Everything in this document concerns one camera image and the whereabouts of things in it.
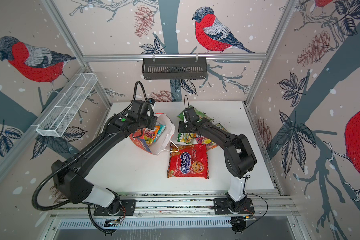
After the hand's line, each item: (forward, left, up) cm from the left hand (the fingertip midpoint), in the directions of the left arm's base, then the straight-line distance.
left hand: (153, 117), depth 79 cm
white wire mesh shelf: (+4, +46, +5) cm, 47 cm away
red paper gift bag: (-7, -5, -14) cm, 17 cm away
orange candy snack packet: (-1, -29, -22) cm, 36 cm away
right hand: (+3, -14, -15) cm, 21 cm away
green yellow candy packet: (0, -18, -20) cm, 27 cm away
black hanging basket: (+44, -10, +2) cm, 46 cm away
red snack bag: (-16, -19, -20) cm, 32 cm away
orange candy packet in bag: (0, +4, -18) cm, 18 cm away
